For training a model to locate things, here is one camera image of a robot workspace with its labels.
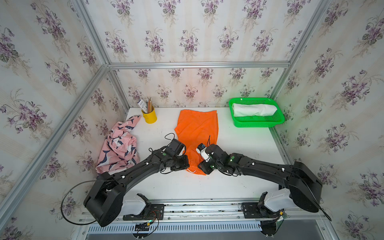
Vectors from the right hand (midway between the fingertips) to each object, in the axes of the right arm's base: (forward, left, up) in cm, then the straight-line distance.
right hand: (201, 165), depth 81 cm
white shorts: (+45, -37, -2) cm, 59 cm away
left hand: (-1, +6, 0) cm, 6 cm away
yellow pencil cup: (+35, +36, -1) cm, 50 cm away
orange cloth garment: (+30, +5, -5) cm, 31 cm away
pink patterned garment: (+9, +50, -2) cm, 51 cm away
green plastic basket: (+39, -53, -8) cm, 66 cm away
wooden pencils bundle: (+42, +36, +8) cm, 56 cm away
